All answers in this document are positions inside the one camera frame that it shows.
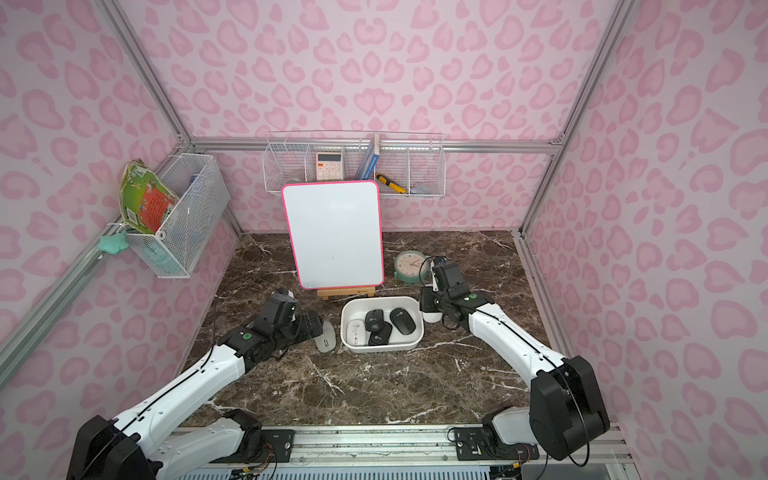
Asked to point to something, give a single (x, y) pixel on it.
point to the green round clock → (410, 267)
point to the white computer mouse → (432, 317)
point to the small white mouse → (356, 333)
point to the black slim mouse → (381, 336)
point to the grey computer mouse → (326, 341)
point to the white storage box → (355, 308)
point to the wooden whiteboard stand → (347, 291)
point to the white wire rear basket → (403, 164)
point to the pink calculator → (329, 166)
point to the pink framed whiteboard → (336, 233)
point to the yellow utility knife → (390, 183)
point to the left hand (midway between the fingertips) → (310, 319)
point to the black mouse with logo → (374, 320)
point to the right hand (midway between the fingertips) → (426, 293)
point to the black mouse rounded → (403, 321)
